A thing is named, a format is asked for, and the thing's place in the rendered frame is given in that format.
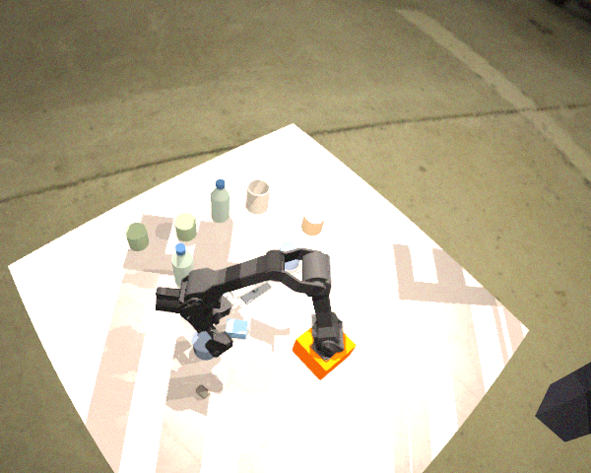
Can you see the light blue block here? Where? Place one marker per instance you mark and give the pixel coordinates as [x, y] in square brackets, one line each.
[237, 328]

